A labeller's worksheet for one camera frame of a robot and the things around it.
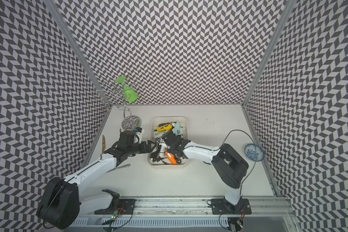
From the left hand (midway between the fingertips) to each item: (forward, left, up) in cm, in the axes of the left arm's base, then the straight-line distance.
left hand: (151, 146), depth 85 cm
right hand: (+5, -14, -3) cm, 15 cm away
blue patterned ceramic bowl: (-1, -65, -8) cm, 65 cm away
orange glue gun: (-5, -12, -6) cm, 14 cm away
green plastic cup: (+31, +16, +13) cm, 38 cm away
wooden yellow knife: (+5, +34, -7) cm, 35 cm away
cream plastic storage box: (-7, -5, -2) cm, 9 cm away
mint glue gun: (+13, -16, -4) cm, 21 cm away
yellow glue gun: (+16, -8, -4) cm, 18 cm away
